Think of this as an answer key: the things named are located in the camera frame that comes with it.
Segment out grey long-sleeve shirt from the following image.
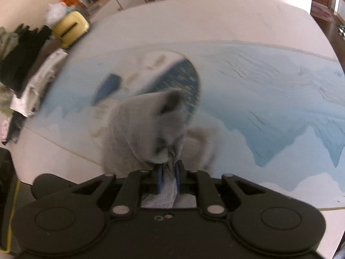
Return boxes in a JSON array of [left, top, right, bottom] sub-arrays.
[[101, 89, 218, 209]]

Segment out dark clothes pile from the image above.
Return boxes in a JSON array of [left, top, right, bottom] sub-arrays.
[[5, 24, 52, 95]]

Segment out white folded garment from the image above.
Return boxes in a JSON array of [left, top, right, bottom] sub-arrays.
[[10, 49, 68, 118]]

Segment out yellow tissue box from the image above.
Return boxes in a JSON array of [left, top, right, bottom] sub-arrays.
[[52, 11, 89, 49]]

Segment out green patterned cloth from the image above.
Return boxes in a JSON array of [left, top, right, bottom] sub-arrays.
[[1, 26, 19, 118]]

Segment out orange box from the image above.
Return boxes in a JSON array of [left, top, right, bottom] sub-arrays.
[[60, 0, 82, 6]]

